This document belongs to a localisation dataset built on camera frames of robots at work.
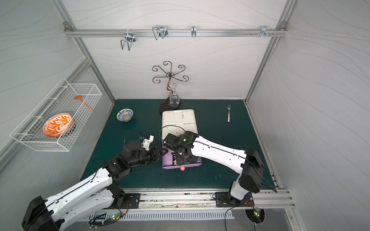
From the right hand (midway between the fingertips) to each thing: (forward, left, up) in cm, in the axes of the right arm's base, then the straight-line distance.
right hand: (184, 160), depth 74 cm
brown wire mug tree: (+50, +12, +18) cm, 54 cm away
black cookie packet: (0, +5, +1) cm, 5 cm away
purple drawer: (-1, +9, 0) cm, 9 cm away
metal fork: (+50, -33, -14) cm, 62 cm away
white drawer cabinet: (+19, +5, +8) cm, 21 cm away
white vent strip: (-23, +10, -13) cm, 29 cm away
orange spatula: (+25, +59, +19) cm, 67 cm away
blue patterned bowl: (+38, +49, -11) cm, 63 cm away
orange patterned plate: (+5, +57, +22) cm, 61 cm away
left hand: (+1, +8, +4) cm, 9 cm away
